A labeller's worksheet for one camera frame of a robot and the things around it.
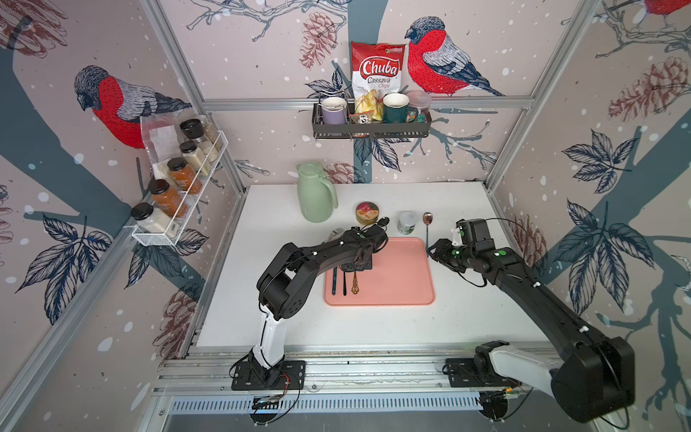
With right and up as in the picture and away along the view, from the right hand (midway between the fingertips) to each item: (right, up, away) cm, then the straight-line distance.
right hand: (431, 249), depth 83 cm
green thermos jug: (-38, +19, +13) cm, 44 cm away
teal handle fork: (-32, -12, +9) cm, 35 cm away
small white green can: (-4, +7, +18) cm, 20 cm away
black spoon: (-28, -15, +7) cm, 32 cm away
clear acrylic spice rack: (-70, +36, +4) cm, 79 cm away
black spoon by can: (-13, +7, +24) cm, 28 cm away
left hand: (-21, -6, +11) cm, 24 cm away
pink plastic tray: (-8, -10, +9) cm, 16 cm away
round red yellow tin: (-19, +11, +24) cm, 33 cm away
